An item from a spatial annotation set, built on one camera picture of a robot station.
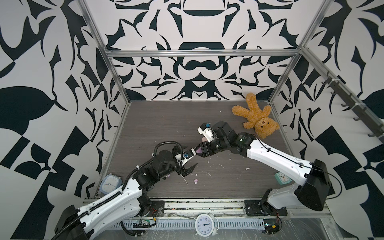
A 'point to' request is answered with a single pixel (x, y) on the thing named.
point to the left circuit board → (144, 223)
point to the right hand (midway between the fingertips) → (197, 150)
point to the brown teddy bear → (257, 117)
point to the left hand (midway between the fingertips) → (191, 151)
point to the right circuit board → (271, 226)
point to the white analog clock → (206, 225)
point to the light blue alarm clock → (109, 183)
